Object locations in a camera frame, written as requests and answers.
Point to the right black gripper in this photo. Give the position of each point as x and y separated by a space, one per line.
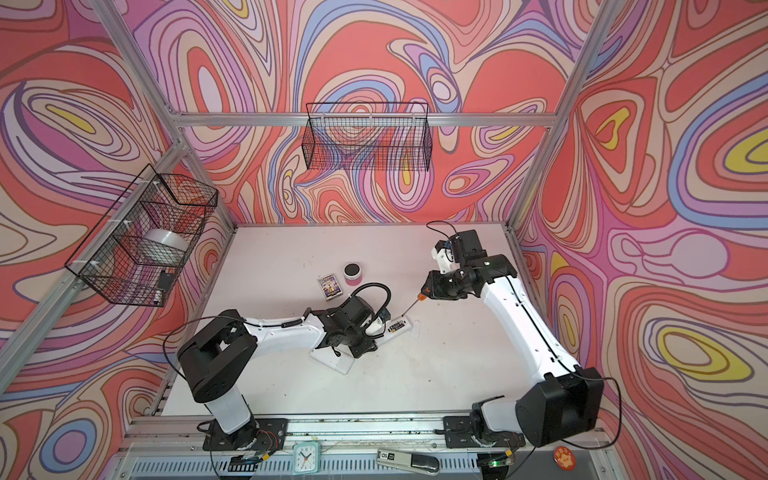
434 289

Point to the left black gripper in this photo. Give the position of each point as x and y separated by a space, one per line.
368 347

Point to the orange handled screwdriver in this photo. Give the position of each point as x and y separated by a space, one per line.
420 298

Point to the white remote control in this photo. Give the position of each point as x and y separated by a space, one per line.
394 329

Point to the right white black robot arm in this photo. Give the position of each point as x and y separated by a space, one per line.
564 398

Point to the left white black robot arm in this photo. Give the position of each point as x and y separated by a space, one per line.
214 358

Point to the white rectangular plastic tray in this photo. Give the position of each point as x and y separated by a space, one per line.
338 361

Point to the small colourful card box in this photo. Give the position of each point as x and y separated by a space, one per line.
330 286

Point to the pink tape roll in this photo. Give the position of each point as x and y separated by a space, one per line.
352 273

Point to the small teal alarm clock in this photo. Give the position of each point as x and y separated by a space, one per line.
306 458

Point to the black silver stapler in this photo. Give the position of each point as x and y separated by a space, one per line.
409 462

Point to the white roll in basket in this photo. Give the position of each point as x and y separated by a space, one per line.
163 247

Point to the red round sticker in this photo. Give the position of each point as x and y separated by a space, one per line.
564 458

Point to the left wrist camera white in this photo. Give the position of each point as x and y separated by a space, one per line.
376 329

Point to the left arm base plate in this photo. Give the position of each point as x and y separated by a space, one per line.
265 435

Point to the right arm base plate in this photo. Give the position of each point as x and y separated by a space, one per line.
471 432

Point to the black wire basket back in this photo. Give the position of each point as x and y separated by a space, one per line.
367 136

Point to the black wire basket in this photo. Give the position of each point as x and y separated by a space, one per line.
160 218
367 136

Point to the black wire basket left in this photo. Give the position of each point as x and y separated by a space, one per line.
160 218

